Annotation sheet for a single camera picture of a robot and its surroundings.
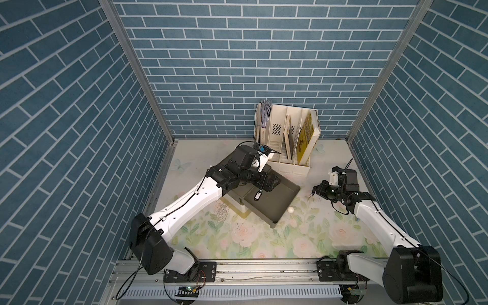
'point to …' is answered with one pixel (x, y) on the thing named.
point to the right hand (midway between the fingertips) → (316, 187)
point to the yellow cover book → (309, 133)
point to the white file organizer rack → (290, 132)
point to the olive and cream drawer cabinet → (234, 199)
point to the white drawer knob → (290, 210)
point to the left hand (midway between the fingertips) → (277, 177)
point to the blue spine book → (265, 115)
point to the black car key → (257, 196)
